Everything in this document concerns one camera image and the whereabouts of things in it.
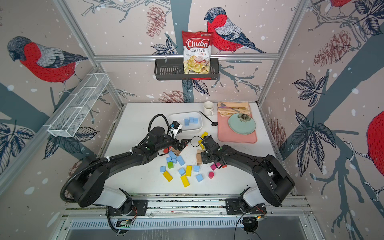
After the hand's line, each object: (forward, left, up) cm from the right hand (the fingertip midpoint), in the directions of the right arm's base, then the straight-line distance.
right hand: (206, 155), depth 90 cm
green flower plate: (+27, -26, -2) cm, 38 cm away
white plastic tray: (+30, +20, 0) cm, 37 cm away
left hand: (+6, +11, +16) cm, 20 cm away
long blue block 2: (-3, +16, -2) cm, 16 cm away
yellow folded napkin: (+37, -16, -1) cm, 40 cm away
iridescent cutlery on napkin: (+44, -14, -2) cm, 46 cm away
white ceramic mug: (+34, -1, +6) cm, 34 cm away
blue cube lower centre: (-10, +15, -1) cm, 18 cm away
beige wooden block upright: (-3, +5, 0) cm, 5 cm away
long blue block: (+27, +15, -2) cm, 31 cm away
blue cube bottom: (-13, +4, -2) cm, 14 cm away
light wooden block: (-4, +19, +14) cm, 24 cm away
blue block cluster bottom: (-3, +23, -2) cm, 24 cm away
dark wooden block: (+1, +19, -1) cm, 19 cm away
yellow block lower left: (-13, +23, -2) cm, 26 cm away
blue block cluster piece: (+28, +12, 0) cm, 30 cm away
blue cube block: (+27, +8, +1) cm, 28 cm away
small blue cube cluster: (0, +22, -1) cm, 22 cm away
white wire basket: (+1, +68, +29) cm, 74 cm away
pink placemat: (+18, -14, -3) cm, 23 cm away
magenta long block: (-6, -4, -3) cm, 8 cm away
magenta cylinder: (-12, -2, -1) cm, 12 cm away
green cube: (-7, +22, -1) cm, 23 cm away
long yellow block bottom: (-15, +12, -3) cm, 20 cm away
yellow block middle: (-9, +11, -2) cm, 14 cm away
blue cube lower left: (-9, +26, -3) cm, 28 cm away
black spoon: (+26, -6, -1) cm, 26 cm away
